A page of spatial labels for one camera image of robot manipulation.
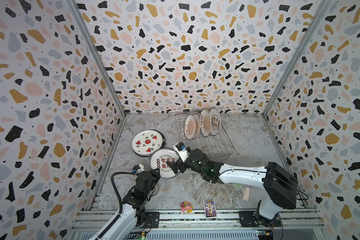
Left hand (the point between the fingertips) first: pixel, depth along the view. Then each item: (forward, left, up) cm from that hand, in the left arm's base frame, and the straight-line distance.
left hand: (160, 166), depth 84 cm
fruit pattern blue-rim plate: (+20, +13, -5) cm, 24 cm away
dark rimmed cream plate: (+23, +1, -5) cm, 24 cm away
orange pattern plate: (+26, -22, +5) cm, 34 cm away
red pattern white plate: (+32, -35, +2) cm, 47 cm away
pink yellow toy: (-19, -14, -5) cm, 25 cm away
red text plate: (+6, +2, -3) cm, 7 cm away
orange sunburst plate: (+29, -17, 0) cm, 34 cm away
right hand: (+1, -6, +12) cm, 14 cm away
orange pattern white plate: (+33, -28, 0) cm, 44 cm away
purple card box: (-21, -26, -6) cm, 34 cm away
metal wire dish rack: (+17, -36, -8) cm, 41 cm away
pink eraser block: (-14, -47, -5) cm, 49 cm away
